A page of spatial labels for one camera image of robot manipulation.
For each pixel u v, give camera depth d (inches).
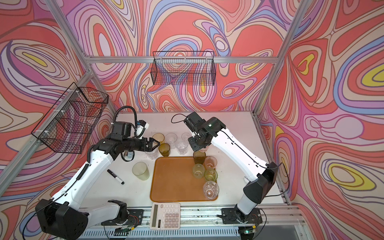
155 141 28.1
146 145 26.7
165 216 28.4
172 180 34.0
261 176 16.2
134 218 28.8
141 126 26.9
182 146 38.8
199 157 35.8
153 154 36.5
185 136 39.8
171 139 39.7
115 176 33.8
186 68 37.9
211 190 32.2
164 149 36.8
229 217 28.9
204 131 19.1
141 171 33.7
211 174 34.0
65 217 14.6
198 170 34.1
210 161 34.6
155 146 28.2
